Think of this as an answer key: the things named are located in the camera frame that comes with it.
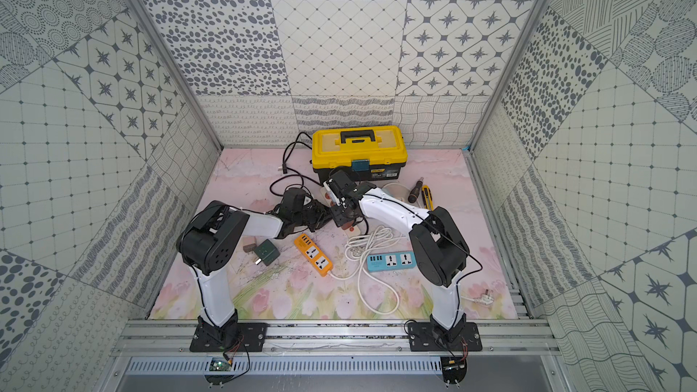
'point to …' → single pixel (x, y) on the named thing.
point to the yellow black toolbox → (368, 152)
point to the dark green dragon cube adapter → (267, 252)
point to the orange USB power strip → (316, 257)
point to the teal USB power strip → (390, 261)
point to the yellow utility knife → (427, 197)
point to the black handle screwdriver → (414, 193)
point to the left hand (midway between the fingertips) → (337, 209)
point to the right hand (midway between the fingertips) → (346, 215)
